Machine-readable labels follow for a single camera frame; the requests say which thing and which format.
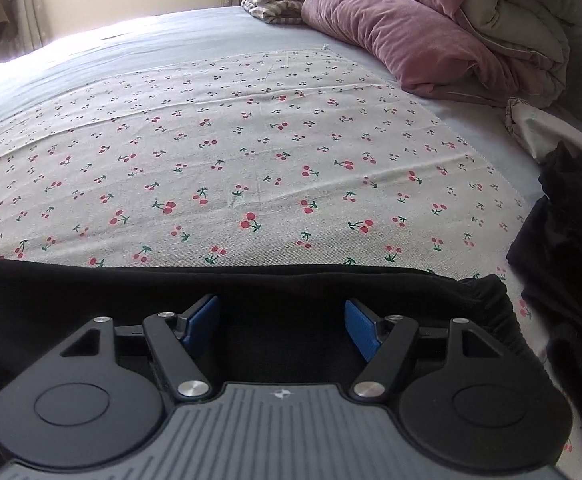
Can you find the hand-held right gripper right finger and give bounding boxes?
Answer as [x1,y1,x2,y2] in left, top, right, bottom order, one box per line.
[344,299,502,403]

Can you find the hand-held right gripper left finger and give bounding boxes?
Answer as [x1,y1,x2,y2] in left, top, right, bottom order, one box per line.
[61,294,220,403]

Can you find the black pants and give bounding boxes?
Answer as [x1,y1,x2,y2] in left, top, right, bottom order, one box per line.
[0,259,526,411]

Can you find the cherry print bed sheet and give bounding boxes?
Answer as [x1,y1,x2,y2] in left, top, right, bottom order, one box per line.
[0,49,582,480]

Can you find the dark cloth pile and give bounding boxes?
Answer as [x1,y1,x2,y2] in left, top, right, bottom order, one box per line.
[506,141,582,480]

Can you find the white cloth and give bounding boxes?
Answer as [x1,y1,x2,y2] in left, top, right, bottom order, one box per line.
[503,97,582,166]

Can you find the blue-grey bed sheet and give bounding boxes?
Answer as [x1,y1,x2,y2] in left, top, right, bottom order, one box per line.
[0,6,546,201]

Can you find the pink and grey folded quilt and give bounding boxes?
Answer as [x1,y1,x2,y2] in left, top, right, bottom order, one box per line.
[301,0,572,109]

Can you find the striped folded cloth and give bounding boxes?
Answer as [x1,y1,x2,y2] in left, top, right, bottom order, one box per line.
[241,0,317,26]

